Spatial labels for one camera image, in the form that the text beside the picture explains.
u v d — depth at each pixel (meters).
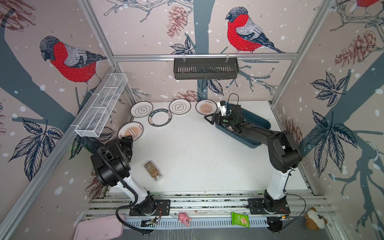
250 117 1.07
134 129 1.07
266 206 0.67
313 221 0.68
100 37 0.82
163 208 0.73
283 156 0.51
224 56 0.92
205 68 1.04
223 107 0.86
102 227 0.67
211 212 0.73
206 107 1.19
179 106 1.19
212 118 0.83
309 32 0.81
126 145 0.87
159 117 1.11
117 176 0.48
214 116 0.82
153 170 0.81
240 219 0.70
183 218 0.69
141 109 1.18
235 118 0.76
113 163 0.49
